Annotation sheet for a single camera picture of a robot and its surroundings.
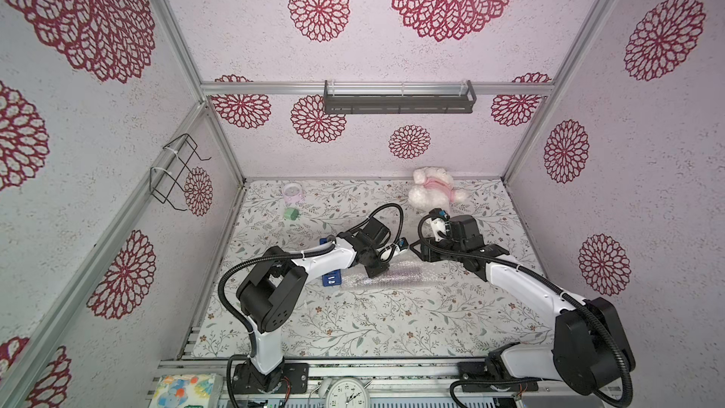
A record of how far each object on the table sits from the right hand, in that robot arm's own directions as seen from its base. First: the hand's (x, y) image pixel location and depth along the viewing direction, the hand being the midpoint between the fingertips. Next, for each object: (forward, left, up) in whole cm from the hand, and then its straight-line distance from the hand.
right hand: (413, 243), depth 85 cm
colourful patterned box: (-39, +56, -6) cm, 69 cm away
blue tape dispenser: (-8, +24, -8) cm, 27 cm away
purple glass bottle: (-7, +5, -8) cm, 12 cm away
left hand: (-2, +10, -9) cm, 13 cm away
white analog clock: (-38, +18, -8) cm, 43 cm away
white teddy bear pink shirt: (+26, -10, -5) cm, 29 cm away
